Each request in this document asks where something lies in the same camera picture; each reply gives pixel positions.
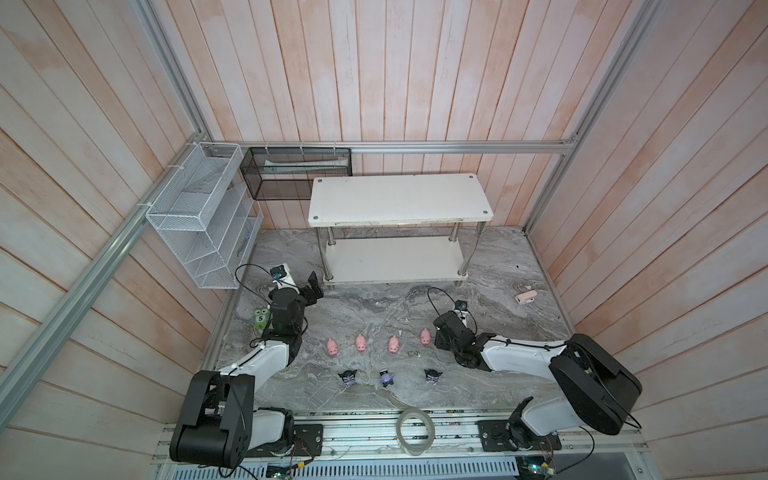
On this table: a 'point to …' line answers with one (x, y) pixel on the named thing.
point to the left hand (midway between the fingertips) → (303, 279)
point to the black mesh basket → (287, 173)
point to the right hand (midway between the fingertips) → (444, 330)
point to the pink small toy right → (526, 297)
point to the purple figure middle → (386, 378)
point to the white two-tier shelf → (397, 228)
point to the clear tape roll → (415, 431)
